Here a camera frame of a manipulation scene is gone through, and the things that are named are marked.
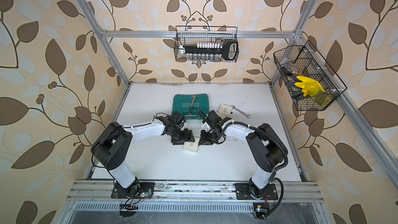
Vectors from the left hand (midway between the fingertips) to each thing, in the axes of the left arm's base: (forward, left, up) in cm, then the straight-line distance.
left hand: (189, 139), depth 88 cm
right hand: (-2, -6, -1) cm, 6 cm away
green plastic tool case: (+23, +2, +2) cm, 24 cm away
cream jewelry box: (-4, -1, -1) cm, 4 cm away
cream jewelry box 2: (+21, -22, 0) cm, 30 cm away
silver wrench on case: (+28, -1, +4) cm, 28 cm away
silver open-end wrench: (+19, -37, -2) cm, 42 cm away
